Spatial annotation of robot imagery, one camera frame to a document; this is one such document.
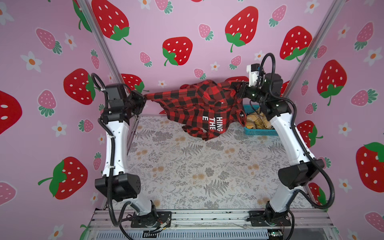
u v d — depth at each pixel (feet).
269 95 1.78
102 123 1.54
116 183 1.26
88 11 2.25
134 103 1.98
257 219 2.40
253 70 1.97
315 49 2.70
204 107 2.75
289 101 1.79
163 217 2.46
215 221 2.44
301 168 1.45
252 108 2.18
